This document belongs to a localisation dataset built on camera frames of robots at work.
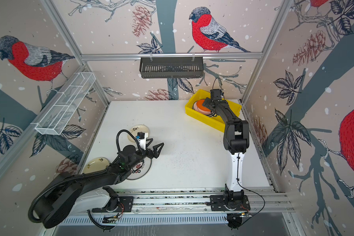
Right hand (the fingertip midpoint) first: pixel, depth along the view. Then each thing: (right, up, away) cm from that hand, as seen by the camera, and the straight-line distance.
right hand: (210, 103), depth 105 cm
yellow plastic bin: (+2, -13, -8) cm, 15 cm away
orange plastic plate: (-7, 0, +9) cm, 11 cm away
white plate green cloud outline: (-7, -5, +4) cm, 9 cm away
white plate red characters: (-45, -40, -22) cm, 64 cm away
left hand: (-33, -22, -24) cm, 47 cm away
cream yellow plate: (-73, -38, -20) cm, 84 cm away
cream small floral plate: (-54, -18, -2) cm, 57 cm away
